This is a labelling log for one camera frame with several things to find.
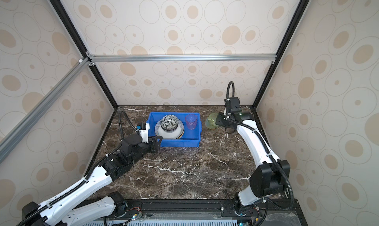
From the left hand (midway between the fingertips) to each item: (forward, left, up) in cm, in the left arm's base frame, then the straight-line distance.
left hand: (163, 136), depth 73 cm
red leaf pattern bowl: (+21, +2, -18) cm, 28 cm away
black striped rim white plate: (+15, -3, -21) cm, 26 cm away
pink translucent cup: (+27, -13, -22) cm, 37 cm away
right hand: (+13, -30, -4) cm, 33 cm away
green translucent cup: (+16, -25, -8) cm, 31 cm away
